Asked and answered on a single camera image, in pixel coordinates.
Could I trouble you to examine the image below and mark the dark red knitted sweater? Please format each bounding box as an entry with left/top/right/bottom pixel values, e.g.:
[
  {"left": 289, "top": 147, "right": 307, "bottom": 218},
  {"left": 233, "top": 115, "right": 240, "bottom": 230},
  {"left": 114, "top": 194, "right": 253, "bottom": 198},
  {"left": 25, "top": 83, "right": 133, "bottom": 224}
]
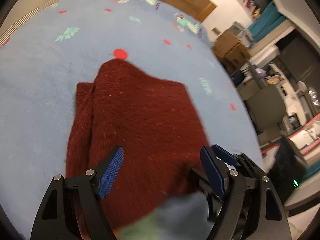
[{"left": 66, "top": 59, "right": 208, "bottom": 230}]

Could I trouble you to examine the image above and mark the black device with green light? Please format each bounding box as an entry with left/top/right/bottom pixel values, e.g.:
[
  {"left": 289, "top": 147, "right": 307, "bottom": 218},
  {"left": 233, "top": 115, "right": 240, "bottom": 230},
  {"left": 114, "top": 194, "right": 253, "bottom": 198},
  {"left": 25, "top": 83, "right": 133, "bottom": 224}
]
[{"left": 267, "top": 137, "right": 308, "bottom": 204}]

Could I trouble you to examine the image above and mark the grey chair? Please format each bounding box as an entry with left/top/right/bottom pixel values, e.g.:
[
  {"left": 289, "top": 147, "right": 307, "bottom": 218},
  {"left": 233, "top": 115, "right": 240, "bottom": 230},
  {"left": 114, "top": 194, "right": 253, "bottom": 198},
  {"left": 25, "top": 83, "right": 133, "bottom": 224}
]
[{"left": 244, "top": 85, "right": 287, "bottom": 134}]

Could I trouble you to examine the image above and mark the cardboard box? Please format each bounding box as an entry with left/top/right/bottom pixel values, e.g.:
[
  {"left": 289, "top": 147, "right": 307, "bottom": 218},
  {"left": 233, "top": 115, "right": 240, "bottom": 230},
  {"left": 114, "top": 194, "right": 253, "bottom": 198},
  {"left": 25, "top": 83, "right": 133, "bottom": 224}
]
[{"left": 213, "top": 30, "right": 251, "bottom": 69}]

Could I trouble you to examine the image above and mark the teal curtain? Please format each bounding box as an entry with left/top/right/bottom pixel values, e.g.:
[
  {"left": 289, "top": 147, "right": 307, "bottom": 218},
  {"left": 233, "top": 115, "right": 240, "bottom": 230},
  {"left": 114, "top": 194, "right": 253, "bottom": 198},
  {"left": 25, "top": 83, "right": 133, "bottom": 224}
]
[{"left": 248, "top": 2, "right": 287, "bottom": 43}]

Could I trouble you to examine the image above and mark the blue patterned bed cover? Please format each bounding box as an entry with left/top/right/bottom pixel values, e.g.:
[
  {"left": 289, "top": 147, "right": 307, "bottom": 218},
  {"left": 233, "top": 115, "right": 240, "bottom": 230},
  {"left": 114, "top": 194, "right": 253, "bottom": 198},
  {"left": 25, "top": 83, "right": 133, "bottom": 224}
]
[{"left": 1, "top": 0, "right": 263, "bottom": 239}]

